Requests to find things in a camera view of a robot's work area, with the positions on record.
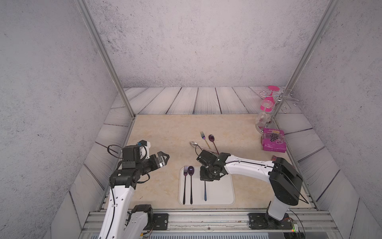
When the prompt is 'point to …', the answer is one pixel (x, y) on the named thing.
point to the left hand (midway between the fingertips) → (164, 158)
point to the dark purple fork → (185, 173)
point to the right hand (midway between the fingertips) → (202, 179)
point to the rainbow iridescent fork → (204, 137)
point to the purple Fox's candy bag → (274, 158)
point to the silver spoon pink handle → (195, 144)
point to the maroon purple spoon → (211, 138)
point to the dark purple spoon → (191, 170)
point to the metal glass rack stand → (282, 96)
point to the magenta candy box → (274, 140)
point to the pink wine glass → (269, 102)
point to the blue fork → (205, 194)
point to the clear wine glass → (262, 119)
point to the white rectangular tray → (192, 191)
